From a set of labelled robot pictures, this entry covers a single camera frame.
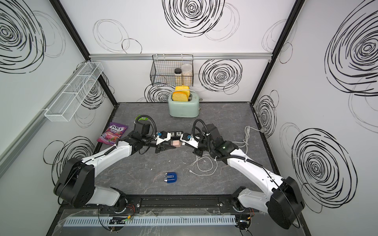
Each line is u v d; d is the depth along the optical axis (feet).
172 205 2.47
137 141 2.14
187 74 2.77
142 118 2.19
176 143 2.43
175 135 2.28
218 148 1.87
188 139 2.07
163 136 2.15
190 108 3.43
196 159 2.89
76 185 1.38
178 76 2.78
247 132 3.18
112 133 3.25
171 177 2.64
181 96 3.17
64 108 2.36
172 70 2.91
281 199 1.26
